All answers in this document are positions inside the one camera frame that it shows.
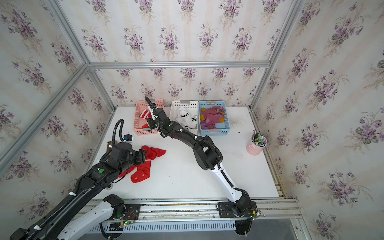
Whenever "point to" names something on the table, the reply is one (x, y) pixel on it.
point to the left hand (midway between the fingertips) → (143, 151)
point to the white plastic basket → (192, 106)
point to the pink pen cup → (258, 142)
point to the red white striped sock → (145, 114)
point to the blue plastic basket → (226, 131)
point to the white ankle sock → (185, 119)
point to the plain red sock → (151, 153)
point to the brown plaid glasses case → (109, 143)
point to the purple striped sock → (210, 116)
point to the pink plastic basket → (141, 105)
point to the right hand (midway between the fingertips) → (151, 118)
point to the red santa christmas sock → (145, 126)
